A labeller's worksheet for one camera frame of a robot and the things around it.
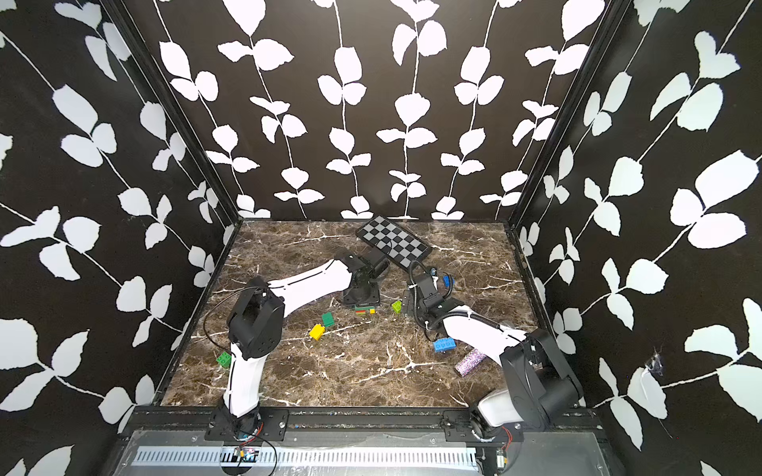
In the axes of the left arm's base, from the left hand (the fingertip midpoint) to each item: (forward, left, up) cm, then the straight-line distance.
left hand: (372, 299), depth 91 cm
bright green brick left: (-15, +43, -4) cm, 45 cm away
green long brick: (-6, +2, +6) cm, 8 cm away
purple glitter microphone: (-20, -27, -2) cm, 34 cm away
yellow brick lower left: (-7, +17, -5) cm, 20 cm away
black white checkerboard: (+22, -12, -2) cm, 25 cm away
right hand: (0, -14, +1) cm, 14 cm away
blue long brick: (-14, -21, -3) cm, 26 cm away
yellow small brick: (-1, 0, -6) cm, 6 cm away
